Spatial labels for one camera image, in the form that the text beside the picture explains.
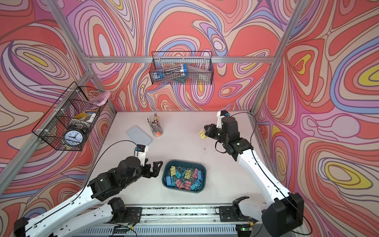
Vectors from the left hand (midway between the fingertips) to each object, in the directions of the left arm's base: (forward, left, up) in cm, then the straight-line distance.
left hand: (157, 162), depth 72 cm
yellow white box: (+20, +37, +13) cm, 44 cm away
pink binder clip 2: (+1, -19, -17) cm, 26 cm away
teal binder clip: (+1, -9, -17) cm, 20 cm away
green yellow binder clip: (0, -15, -17) cm, 22 cm away
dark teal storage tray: (+5, -11, -16) cm, 21 cm away
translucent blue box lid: (+29, +21, -19) cm, 41 cm away
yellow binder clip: (+13, -23, +5) cm, 27 cm away
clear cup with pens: (+30, +7, -6) cm, 31 cm away
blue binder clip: (-3, -4, -16) cm, 17 cm away
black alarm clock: (+7, +38, +12) cm, 40 cm away
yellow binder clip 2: (+2, -6, -15) cm, 16 cm away
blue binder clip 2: (-1, -22, -15) cm, 27 cm away
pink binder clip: (-5, -10, -17) cm, 21 cm away
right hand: (+15, -24, +6) cm, 29 cm away
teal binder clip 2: (-7, -19, -15) cm, 25 cm away
